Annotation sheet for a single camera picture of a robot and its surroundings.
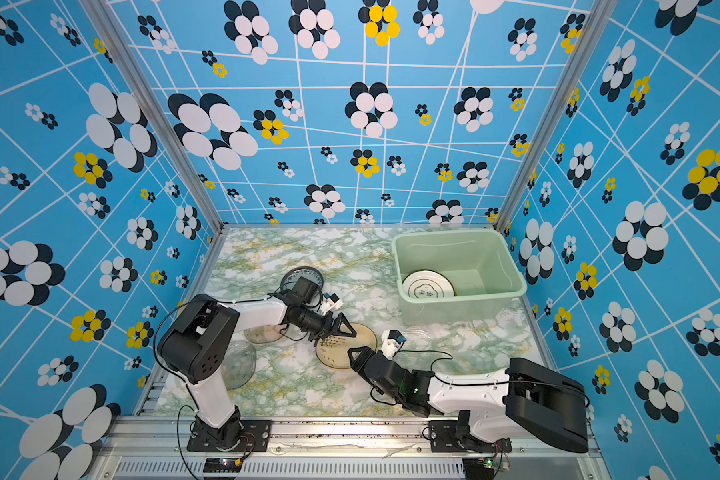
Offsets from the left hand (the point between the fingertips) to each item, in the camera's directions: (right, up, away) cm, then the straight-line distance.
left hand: (348, 339), depth 86 cm
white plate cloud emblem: (+26, +15, +13) cm, 32 cm away
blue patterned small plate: (-22, +16, +18) cm, 32 cm away
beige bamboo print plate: (-4, -3, -1) cm, 5 cm away
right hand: (+1, -3, -6) cm, 7 cm away
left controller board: (-30, -27, -14) cm, 43 cm away
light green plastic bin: (+43, +22, +14) cm, 51 cm away
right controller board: (+32, -26, -15) cm, 44 cm away
